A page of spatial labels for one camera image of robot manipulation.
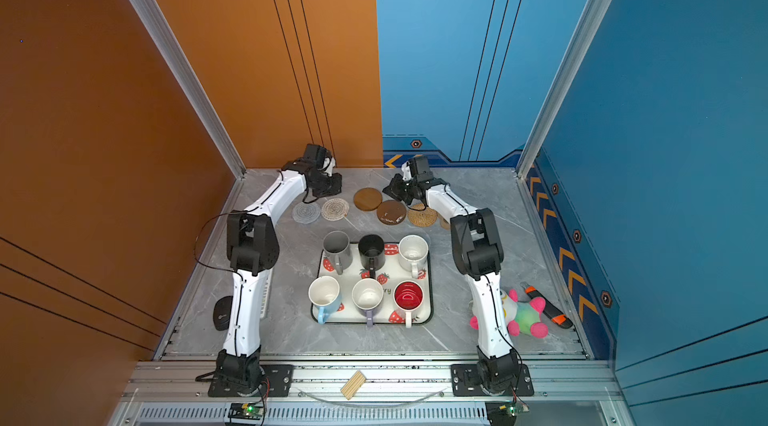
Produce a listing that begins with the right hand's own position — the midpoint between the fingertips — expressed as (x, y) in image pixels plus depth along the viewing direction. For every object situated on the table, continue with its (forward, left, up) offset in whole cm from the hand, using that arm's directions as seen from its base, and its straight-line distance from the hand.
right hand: (381, 189), depth 101 cm
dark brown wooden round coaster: (-3, -3, -8) cm, 10 cm away
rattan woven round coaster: (-5, -14, -10) cm, 18 cm away
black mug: (-21, +3, -6) cm, 22 cm away
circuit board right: (-61, -30, -12) cm, 69 cm away
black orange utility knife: (-37, -49, -11) cm, 62 cm away
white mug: (-20, -10, -8) cm, 24 cm away
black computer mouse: (-39, +44, -8) cm, 59 cm away
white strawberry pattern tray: (-27, -3, -10) cm, 29 cm away
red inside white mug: (-34, -8, -9) cm, 36 cm away
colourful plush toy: (-41, -37, -5) cm, 56 cm away
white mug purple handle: (-33, +3, -9) cm, 35 cm away
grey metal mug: (-21, +13, -3) cm, 25 cm away
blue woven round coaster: (-3, +27, -9) cm, 29 cm away
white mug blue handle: (-33, +16, -7) cm, 37 cm away
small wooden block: (-56, +6, -10) cm, 57 cm away
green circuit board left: (-61, +32, -12) cm, 70 cm away
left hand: (+3, +14, -1) cm, 14 cm away
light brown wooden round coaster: (+3, +6, -9) cm, 11 cm away
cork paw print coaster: (-8, -21, -9) cm, 25 cm away
